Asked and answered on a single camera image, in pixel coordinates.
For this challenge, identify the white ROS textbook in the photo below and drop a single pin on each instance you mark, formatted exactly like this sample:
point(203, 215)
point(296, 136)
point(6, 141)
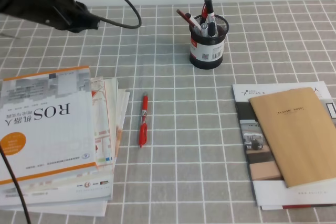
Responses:
point(47, 129)

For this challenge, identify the red marker in holder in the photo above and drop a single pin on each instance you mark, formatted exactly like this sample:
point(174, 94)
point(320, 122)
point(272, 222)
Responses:
point(203, 14)

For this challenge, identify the tan classic notebook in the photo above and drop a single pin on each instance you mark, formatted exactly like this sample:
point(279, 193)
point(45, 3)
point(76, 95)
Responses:
point(300, 134)

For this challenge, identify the black mesh pen holder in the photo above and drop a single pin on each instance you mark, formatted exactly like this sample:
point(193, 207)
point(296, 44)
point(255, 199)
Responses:
point(207, 52)

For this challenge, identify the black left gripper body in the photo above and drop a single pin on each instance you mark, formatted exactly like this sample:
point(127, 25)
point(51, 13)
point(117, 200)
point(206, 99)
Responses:
point(69, 15)

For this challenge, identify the black-capped angled white marker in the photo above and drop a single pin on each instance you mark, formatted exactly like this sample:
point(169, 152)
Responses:
point(197, 28)

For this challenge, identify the grey silver pen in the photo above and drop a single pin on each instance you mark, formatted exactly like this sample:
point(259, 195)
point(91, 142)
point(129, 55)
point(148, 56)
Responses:
point(204, 29)

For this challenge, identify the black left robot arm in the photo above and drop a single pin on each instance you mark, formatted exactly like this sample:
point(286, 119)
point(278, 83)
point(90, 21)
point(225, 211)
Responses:
point(24, 9)

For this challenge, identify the red ballpoint pen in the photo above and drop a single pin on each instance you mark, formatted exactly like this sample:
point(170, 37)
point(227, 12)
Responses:
point(143, 125)

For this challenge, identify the white Agilex brochure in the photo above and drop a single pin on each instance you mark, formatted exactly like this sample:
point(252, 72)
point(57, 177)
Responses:
point(269, 189)

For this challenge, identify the book stack under textbook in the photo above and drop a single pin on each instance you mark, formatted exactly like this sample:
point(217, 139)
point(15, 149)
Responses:
point(87, 194)

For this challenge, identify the red wooden pencil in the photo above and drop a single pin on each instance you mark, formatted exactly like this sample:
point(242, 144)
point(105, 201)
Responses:
point(185, 18)

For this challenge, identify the black-capped short marker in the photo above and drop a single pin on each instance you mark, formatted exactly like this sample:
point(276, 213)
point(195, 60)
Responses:
point(211, 29)

